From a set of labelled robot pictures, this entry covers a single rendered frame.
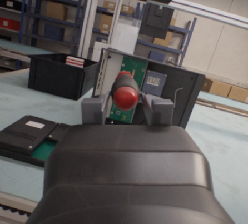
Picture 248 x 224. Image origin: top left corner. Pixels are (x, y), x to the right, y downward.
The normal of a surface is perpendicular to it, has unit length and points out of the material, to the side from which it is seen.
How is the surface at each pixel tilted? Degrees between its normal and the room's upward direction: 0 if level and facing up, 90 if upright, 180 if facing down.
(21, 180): 0
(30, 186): 0
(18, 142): 0
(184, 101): 90
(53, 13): 90
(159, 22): 97
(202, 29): 90
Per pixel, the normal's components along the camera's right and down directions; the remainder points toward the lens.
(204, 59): -0.07, 0.28
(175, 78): -0.38, 0.18
